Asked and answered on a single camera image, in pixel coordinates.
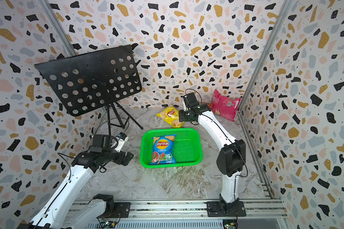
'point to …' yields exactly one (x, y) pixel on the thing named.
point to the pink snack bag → (224, 107)
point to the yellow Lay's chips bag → (171, 115)
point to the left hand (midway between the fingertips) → (126, 151)
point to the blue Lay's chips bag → (163, 150)
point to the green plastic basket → (188, 147)
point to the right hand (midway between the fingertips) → (182, 116)
